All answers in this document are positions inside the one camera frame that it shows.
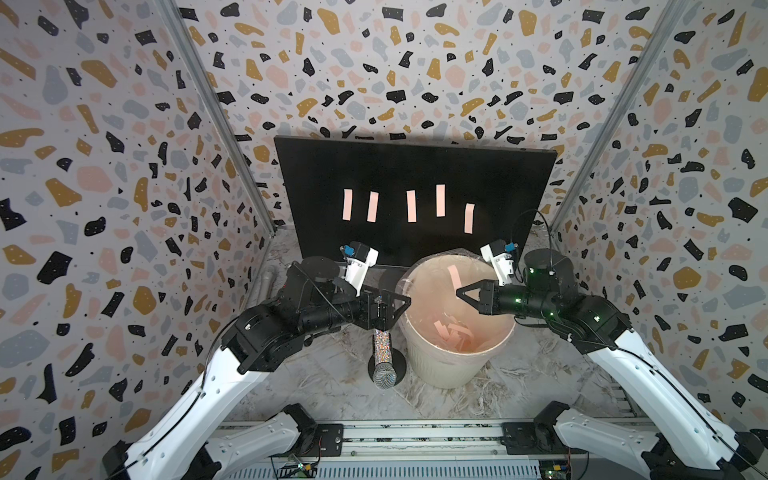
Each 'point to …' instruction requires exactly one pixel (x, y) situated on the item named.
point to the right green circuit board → (553, 469)
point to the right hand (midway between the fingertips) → (458, 294)
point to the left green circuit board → (297, 471)
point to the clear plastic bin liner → (427, 281)
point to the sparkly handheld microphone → (384, 372)
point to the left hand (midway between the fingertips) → (398, 298)
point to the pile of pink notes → (456, 334)
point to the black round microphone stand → (398, 362)
